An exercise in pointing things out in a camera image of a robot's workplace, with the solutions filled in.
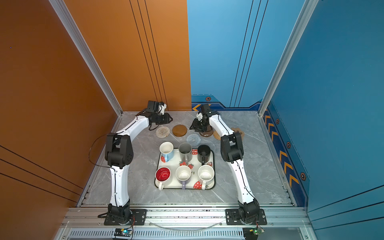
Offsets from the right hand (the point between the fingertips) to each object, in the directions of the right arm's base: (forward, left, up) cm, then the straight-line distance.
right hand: (191, 129), depth 104 cm
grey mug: (-18, +3, -1) cm, 18 cm away
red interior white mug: (-32, +16, -2) cm, 36 cm away
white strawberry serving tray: (-36, -2, -5) cm, 36 cm away
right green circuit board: (-59, -30, -8) cm, 67 cm away
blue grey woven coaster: (-6, -2, -4) cm, 8 cm away
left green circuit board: (-58, +31, -6) cm, 67 cm away
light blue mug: (-16, +16, 0) cm, 23 cm away
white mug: (-31, -9, -4) cm, 32 cm away
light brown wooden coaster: (+2, +9, -5) cm, 11 cm away
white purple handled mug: (-31, +4, -3) cm, 31 cm away
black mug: (-18, -8, -3) cm, 20 cm away
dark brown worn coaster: (-2, -11, -3) cm, 12 cm away
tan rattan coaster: (-2, -17, -5) cm, 18 cm away
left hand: (+5, +14, +7) cm, 16 cm away
